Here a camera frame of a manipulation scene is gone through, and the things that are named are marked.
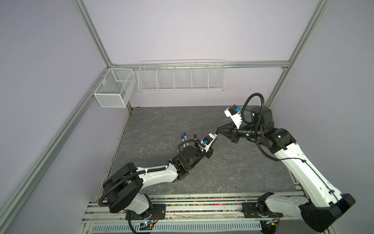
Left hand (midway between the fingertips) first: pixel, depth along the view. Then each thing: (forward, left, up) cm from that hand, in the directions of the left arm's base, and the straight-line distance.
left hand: (215, 138), depth 73 cm
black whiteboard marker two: (-2, +1, +7) cm, 7 cm away
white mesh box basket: (+47, +63, -2) cm, 79 cm away
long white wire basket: (+48, +16, +6) cm, 51 cm away
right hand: (-1, 0, +8) cm, 8 cm away
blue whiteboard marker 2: (+18, +16, -24) cm, 34 cm away
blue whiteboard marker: (+16, +18, -24) cm, 34 cm away
